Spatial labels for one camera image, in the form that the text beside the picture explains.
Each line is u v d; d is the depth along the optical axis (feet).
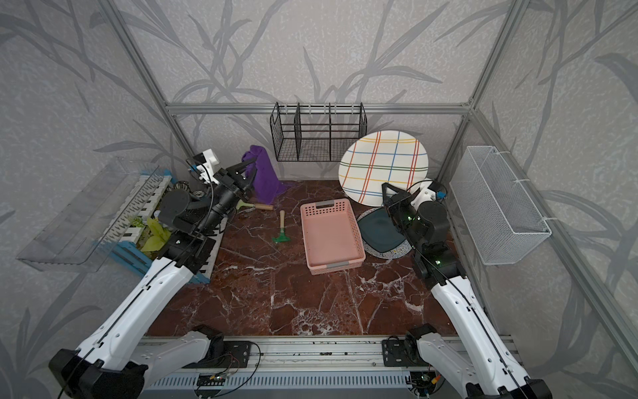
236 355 2.38
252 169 1.85
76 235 2.10
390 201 1.91
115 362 1.27
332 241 3.25
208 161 1.81
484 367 1.25
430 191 1.94
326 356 2.46
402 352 2.41
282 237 3.26
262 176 1.85
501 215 2.03
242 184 1.77
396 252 3.15
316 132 3.46
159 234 2.37
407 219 1.84
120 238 2.10
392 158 2.27
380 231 3.19
